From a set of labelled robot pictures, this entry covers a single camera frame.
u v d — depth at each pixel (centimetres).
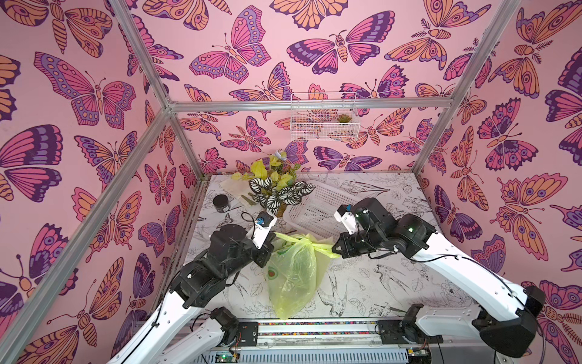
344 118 92
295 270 66
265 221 54
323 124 105
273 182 85
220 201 107
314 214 103
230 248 47
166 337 42
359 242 59
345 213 63
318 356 70
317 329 75
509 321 39
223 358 71
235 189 114
